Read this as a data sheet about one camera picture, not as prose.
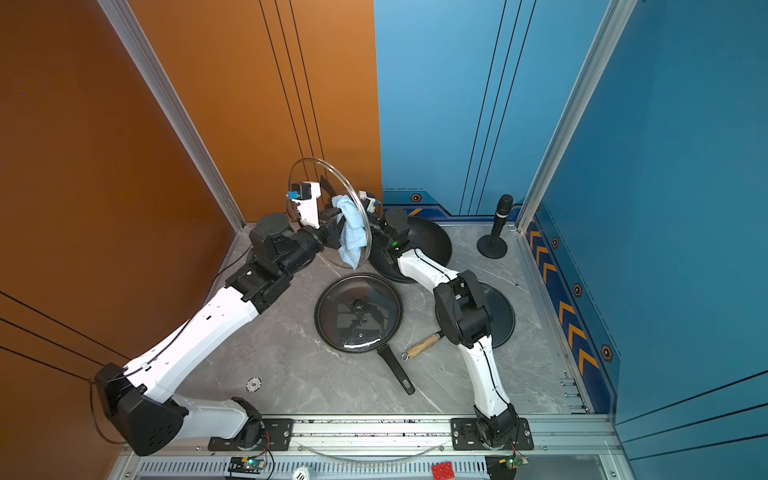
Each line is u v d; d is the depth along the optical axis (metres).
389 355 0.82
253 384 0.81
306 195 0.56
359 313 0.90
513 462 0.69
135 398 0.38
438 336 0.88
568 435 0.75
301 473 0.64
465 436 0.72
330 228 0.58
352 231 0.66
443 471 0.68
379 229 0.74
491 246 1.07
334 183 0.63
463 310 0.58
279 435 0.74
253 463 0.71
